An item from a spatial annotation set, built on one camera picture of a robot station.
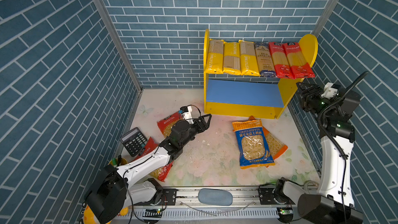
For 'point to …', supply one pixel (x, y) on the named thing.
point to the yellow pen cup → (117, 161)
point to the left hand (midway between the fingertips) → (209, 117)
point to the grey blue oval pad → (215, 197)
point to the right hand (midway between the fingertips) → (294, 84)
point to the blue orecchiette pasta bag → (254, 150)
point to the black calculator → (134, 141)
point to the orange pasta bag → (276, 148)
